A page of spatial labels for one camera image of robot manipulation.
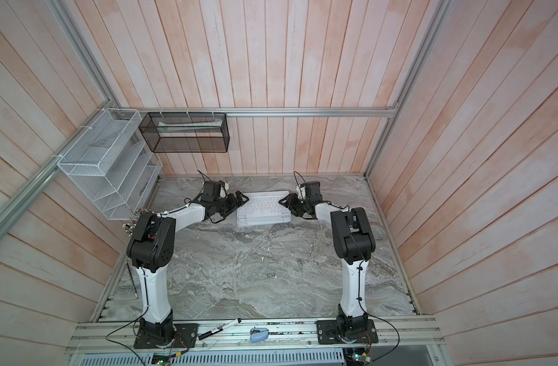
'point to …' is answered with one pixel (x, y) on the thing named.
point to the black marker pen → (219, 329)
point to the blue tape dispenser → (258, 335)
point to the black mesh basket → (186, 132)
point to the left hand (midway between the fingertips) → (244, 204)
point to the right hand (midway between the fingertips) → (281, 202)
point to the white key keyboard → (264, 208)
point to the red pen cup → (129, 226)
